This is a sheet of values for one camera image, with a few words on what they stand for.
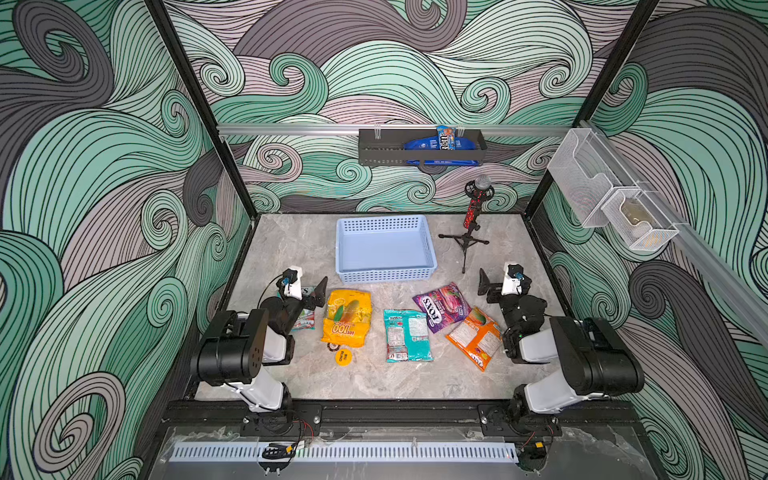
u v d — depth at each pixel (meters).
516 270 0.74
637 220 0.65
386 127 0.95
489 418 0.73
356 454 0.76
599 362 0.43
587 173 0.78
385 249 1.12
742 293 0.51
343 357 0.84
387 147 0.95
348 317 0.88
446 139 0.90
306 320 0.90
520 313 0.68
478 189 0.96
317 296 0.81
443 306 0.92
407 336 0.86
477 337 0.85
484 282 0.81
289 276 0.75
